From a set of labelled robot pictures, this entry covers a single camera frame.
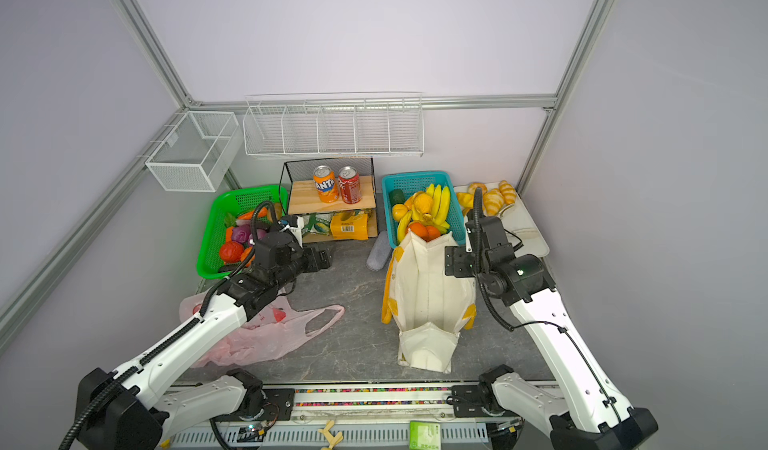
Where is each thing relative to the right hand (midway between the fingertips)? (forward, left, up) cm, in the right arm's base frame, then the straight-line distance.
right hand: (466, 257), depth 72 cm
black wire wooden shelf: (+37, +52, -7) cm, 64 cm away
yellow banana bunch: (+28, +4, -18) cm, 34 cm away
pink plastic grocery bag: (-9, +50, -20) cm, 55 cm away
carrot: (+31, +73, -21) cm, 82 cm away
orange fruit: (+21, +10, -16) cm, 28 cm away
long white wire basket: (+46, +36, +8) cm, 59 cm away
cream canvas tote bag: (-3, +8, -24) cm, 25 cm away
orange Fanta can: (+26, +39, +2) cm, 47 cm away
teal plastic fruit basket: (+32, +11, -14) cm, 37 cm away
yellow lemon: (+33, +17, -19) cm, 42 cm away
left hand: (+5, +37, -4) cm, 38 cm away
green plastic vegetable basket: (+32, +82, -16) cm, 89 cm away
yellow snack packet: (+22, +31, -16) cm, 42 cm away
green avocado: (+39, +18, -19) cm, 47 cm away
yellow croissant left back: (+40, -9, -22) cm, 46 cm away
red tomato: (+14, +71, -18) cm, 75 cm away
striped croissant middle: (+38, -19, -21) cm, 47 cm away
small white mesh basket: (+40, +83, +3) cm, 92 cm away
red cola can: (+25, +31, +1) cm, 40 cm away
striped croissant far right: (+48, -28, -25) cm, 61 cm away
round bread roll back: (+48, -13, -22) cm, 54 cm away
